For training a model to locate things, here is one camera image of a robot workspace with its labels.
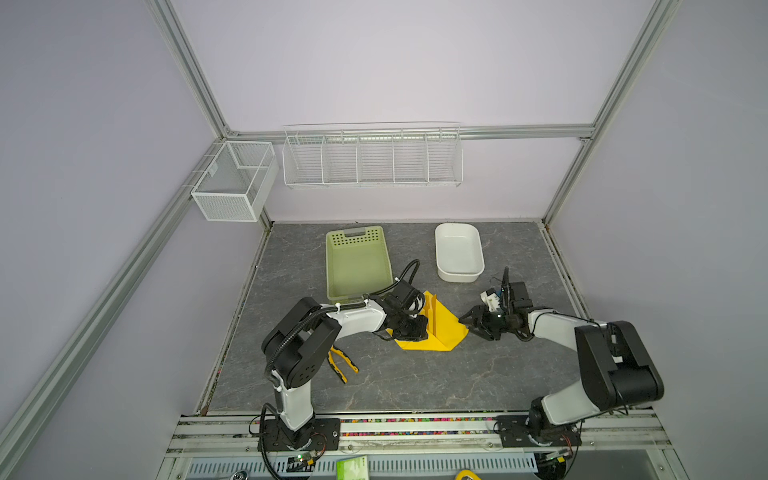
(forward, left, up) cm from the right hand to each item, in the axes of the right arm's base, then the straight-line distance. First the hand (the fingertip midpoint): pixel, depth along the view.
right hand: (465, 326), depth 91 cm
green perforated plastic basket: (+25, +36, 0) cm, 44 cm away
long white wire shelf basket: (+48, +26, +30) cm, 62 cm away
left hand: (-5, +12, +1) cm, 13 cm away
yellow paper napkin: (-1, +6, -1) cm, 7 cm away
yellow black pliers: (-12, +39, 0) cm, 41 cm away
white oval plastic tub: (+29, -2, +1) cm, 29 cm away
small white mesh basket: (+43, +77, +22) cm, 91 cm away
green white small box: (-35, +31, +1) cm, 47 cm away
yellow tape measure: (-36, +4, +1) cm, 36 cm away
